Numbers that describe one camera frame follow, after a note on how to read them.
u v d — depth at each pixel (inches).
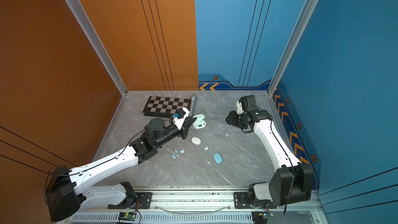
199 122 27.4
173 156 34.2
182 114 22.1
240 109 29.0
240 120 26.8
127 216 28.4
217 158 33.4
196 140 35.9
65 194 15.1
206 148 35.4
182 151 35.0
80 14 31.1
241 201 28.5
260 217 27.8
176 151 35.1
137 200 28.5
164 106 42.3
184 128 24.1
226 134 37.8
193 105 43.0
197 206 28.6
